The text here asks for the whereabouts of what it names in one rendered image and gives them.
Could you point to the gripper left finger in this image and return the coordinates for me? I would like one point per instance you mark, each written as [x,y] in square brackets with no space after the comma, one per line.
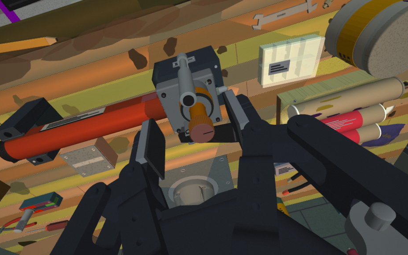
[151,148]

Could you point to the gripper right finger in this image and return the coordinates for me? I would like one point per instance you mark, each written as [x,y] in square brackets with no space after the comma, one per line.
[260,148]

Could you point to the grey plate with round socket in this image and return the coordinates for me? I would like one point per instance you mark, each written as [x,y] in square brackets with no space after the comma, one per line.
[211,170]

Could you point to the orange dose knob pink cap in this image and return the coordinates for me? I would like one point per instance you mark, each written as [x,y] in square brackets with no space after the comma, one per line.
[200,122]

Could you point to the red grease gun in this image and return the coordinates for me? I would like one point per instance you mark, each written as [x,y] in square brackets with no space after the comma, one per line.
[94,129]

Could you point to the grey gun lever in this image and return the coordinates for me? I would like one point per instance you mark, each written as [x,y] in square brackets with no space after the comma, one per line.
[185,79]

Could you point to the red-labelled grease cartridge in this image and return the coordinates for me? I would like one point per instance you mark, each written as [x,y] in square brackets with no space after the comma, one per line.
[361,134]
[349,118]

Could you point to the dark fixture head block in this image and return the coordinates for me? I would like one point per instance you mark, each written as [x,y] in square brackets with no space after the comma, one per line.
[197,58]

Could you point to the beige grease cartridge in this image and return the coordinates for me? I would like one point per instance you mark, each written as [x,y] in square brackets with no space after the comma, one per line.
[352,97]

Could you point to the dark fixture clamp block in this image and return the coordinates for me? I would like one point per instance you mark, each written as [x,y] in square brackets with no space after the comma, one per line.
[27,117]

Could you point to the white label card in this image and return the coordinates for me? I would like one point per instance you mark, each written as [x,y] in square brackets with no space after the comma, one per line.
[283,169]

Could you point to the black probe with red tip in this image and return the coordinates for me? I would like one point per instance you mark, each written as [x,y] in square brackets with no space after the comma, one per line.
[296,188]

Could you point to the yellow object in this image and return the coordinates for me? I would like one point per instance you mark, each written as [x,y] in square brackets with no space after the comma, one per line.
[282,207]

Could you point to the grey-faced brown box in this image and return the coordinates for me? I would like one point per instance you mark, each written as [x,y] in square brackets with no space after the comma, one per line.
[85,161]

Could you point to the white compartment box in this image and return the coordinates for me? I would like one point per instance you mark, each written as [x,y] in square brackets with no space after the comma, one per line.
[290,62]

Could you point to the teal and red box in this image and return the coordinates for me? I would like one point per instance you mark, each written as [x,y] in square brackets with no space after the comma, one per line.
[43,202]

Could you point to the purple cloth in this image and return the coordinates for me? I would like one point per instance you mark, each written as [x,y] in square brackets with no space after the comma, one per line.
[390,136]

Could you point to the grey open-end wrench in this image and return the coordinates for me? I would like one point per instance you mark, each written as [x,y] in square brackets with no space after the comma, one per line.
[282,14]

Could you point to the grey cylinder tool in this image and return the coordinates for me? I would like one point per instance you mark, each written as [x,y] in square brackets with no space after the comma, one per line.
[25,220]

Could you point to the small grey bolt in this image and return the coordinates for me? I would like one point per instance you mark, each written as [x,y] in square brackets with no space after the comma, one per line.
[328,3]

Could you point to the grey tin with yellow band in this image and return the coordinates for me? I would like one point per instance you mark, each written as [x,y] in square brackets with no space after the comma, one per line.
[384,35]

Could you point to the yellow flat pencil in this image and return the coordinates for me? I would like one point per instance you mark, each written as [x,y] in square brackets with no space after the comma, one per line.
[13,46]

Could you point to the grey bracket with round knob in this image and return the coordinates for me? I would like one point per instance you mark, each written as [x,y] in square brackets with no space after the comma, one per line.
[379,216]

